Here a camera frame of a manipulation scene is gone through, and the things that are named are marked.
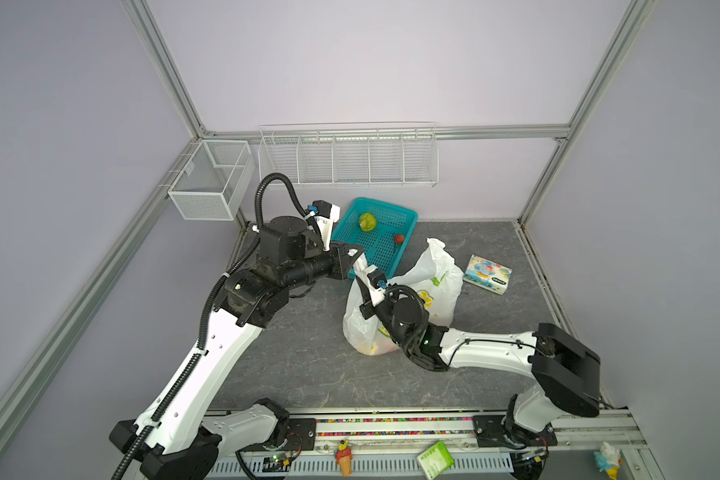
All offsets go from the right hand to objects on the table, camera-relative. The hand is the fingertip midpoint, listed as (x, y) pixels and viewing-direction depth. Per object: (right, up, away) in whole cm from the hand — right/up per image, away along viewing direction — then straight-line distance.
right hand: (363, 278), depth 74 cm
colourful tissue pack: (+41, -1, +25) cm, 48 cm away
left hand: (0, +6, -13) cm, 14 cm away
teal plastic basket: (+6, +15, +46) cm, 48 cm away
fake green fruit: (0, +18, +40) cm, 44 cm away
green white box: (+17, -42, -6) cm, 45 cm away
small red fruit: (+13, +12, +40) cm, 44 cm away
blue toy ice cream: (+57, -41, -6) cm, 70 cm away
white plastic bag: (+18, -1, -4) cm, 18 cm away
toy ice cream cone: (-4, -41, -5) cm, 42 cm away
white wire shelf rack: (-5, +39, +25) cm, 46 cm away
